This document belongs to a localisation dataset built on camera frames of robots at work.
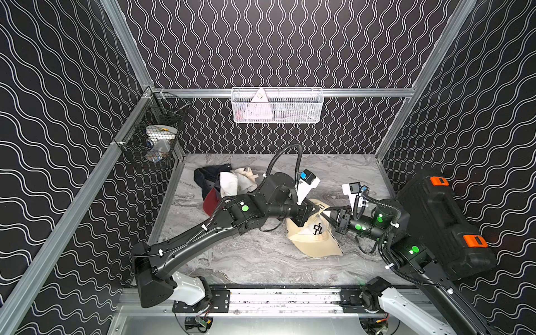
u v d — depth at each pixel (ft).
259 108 2.95
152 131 2.60
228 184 2.80
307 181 1.78
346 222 1.83
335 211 1.96
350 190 1.90
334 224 1.99
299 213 1.83
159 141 2.70
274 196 1.54
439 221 2.29
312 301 2.51
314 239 2.48
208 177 3.08
